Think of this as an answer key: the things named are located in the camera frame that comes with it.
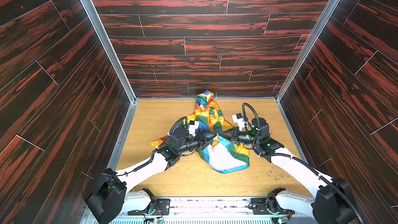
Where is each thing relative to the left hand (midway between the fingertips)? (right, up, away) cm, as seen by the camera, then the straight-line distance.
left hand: (216, 138), depth 71 cm
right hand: (+3, +3, +4) cm, 5 cm away
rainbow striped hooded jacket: (+3, -9, +7) cm, 12 cm away
